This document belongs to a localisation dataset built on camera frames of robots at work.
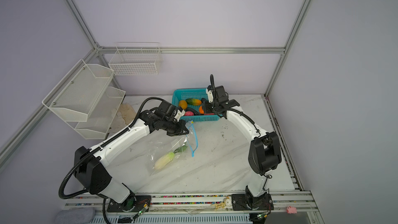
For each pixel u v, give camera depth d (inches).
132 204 26.7
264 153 18.5
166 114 25.0
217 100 26.8
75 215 27.0
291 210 27.6
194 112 41.8
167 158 33.0
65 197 15.4
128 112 43.4
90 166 16.1
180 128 27.1
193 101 43.7
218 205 28.3
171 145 35.6
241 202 28.9
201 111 42.3
